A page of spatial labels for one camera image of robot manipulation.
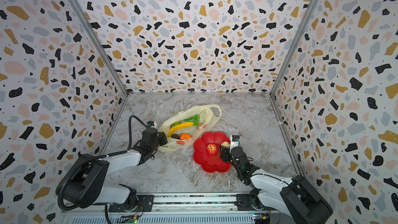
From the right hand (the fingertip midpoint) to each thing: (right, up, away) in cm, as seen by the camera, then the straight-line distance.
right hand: (225, 146), depth 88 cm
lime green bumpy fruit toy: (-30, +12, +11) cm, 34 cm away
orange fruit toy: (-24, +5, +5) cm, 25 cm away
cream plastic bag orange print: (-25, +9, +14) cm, 30 cm away
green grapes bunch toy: (-18, +13, +16) cm, 28 cm away
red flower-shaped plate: (-10, -5, 0) cm, 11 cm away
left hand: (-34, +6, +5) cm, 35 cm away
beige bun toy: (0, +2, -2) cm, 3 cm away
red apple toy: (-8, -1, -2) cm, 8 cm away
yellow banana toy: (-27, +10, +13) cm, 32 cm away
